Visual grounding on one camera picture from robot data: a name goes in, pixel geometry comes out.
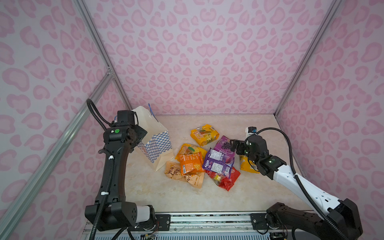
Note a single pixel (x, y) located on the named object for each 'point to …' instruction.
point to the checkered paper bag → (155, 148)
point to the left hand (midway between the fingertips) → (138, 134)
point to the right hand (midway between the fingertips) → (237, 140)
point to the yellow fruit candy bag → (187, 148)
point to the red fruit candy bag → (224, 181)
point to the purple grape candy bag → (223, 146)
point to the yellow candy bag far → (204, 134)
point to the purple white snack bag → (217, 162)
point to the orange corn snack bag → (191, 163)
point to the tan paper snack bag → (173, 170)
